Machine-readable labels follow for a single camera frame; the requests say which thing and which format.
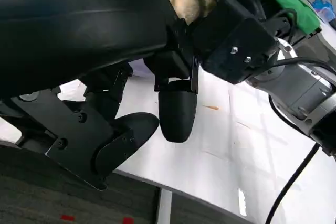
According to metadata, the lilac plate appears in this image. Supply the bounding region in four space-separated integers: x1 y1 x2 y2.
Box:
128 59 152 78

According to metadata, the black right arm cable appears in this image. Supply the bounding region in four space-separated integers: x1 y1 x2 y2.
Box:
271 57 336 74
264 142 321 224

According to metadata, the green cloth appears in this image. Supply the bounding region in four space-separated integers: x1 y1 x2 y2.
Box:
251 0 322 40

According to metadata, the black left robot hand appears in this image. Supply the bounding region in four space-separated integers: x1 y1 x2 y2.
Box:
0 0 198 191

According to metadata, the grey table leg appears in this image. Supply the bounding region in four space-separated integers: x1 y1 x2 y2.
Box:
156 188 173 224

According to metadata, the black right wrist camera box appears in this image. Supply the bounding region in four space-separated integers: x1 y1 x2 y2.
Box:
193 0 279 86

